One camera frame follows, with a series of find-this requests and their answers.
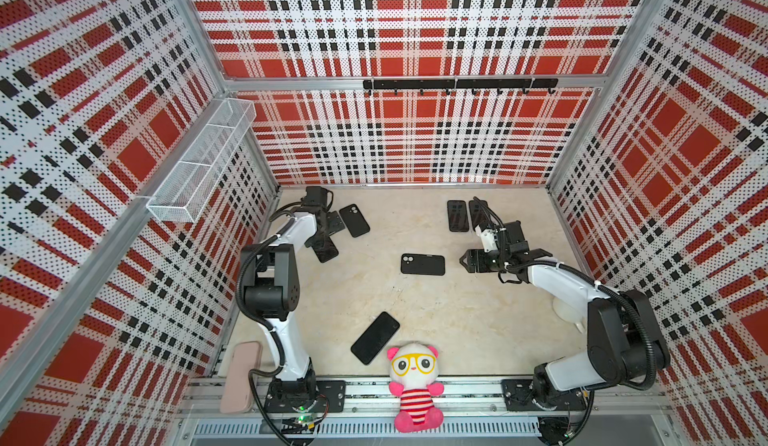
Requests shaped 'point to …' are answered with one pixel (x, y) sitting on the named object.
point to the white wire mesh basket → (187, 190)
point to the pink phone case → (237, 396)
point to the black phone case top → (354, 220)
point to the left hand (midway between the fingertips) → (328, 233)
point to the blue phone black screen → (375, 338)
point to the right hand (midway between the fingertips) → (473, 261)
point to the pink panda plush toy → (414, 367)
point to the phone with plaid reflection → (325, 249)
